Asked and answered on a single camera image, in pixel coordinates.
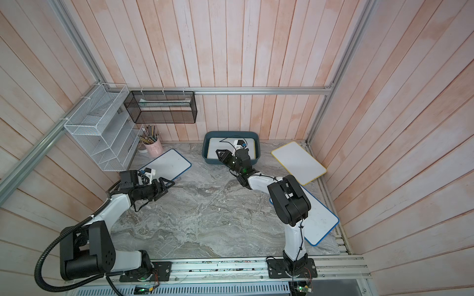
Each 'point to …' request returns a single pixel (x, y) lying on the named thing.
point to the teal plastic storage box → (229, 134)
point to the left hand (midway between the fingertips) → (171, 188)
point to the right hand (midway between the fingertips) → (216, 151)
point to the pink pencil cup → (151, 142)
